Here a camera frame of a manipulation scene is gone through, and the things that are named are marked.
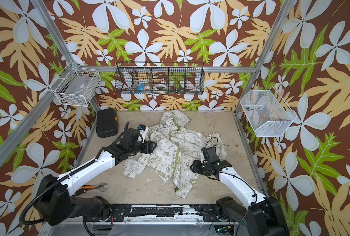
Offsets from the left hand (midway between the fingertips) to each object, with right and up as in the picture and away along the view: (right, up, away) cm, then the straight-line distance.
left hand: (152, 141), depth 83 cm
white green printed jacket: (+15, -4, +15) cm, 21 cm away
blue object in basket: (-9, +34, +11) cm, 37 cm away
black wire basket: (+4, +41, +16) cm, 45 cm away
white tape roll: (+3, +35, +16) cm, 39 cm away
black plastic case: (-41, +11, +31) cm, 53 cm away
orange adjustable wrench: (-30, -26, -1) cm, 39 cm away
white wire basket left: (-46, +33, +3) cm, 56 cm away
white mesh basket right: (+66, +16, +1) cm, 68 cm away
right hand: (+23, -15, +2) cm, 28 cm away
